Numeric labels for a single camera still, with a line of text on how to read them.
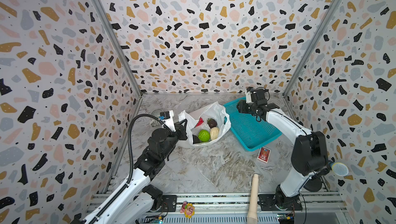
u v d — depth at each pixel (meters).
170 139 0.52
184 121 0.71
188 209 0.70
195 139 0.93
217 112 0.96
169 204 0.73
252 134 0.99
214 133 0.94
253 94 0.72
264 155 0.88
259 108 0.69
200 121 1.00
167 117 0.61
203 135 0.92
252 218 0.66
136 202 0.58
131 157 0.48
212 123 0.98
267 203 0.73
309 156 0.48
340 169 0.60
